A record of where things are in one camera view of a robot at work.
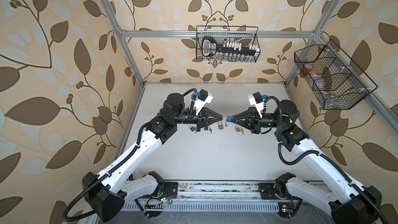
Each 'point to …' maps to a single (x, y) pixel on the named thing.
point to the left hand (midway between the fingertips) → (222, 118)
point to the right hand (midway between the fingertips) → (233, 121)
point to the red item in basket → (307, 67)
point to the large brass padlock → (220, 126)
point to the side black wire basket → (336, 82)
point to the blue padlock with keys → (193, 128)
